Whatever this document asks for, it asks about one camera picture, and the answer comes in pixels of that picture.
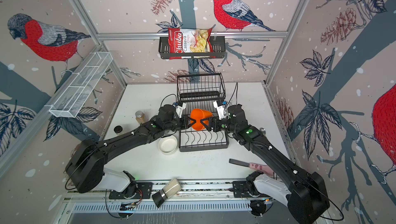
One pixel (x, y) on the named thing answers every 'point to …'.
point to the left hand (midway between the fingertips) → (196, 122)
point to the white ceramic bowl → (167, 145)
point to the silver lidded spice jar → (140, 116)
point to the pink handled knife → (264, 168)
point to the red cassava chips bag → (191, 57)
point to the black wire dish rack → (200, 91)
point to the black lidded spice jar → (118, 129)
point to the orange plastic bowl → (198, 114)
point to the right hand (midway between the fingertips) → (203, 123)
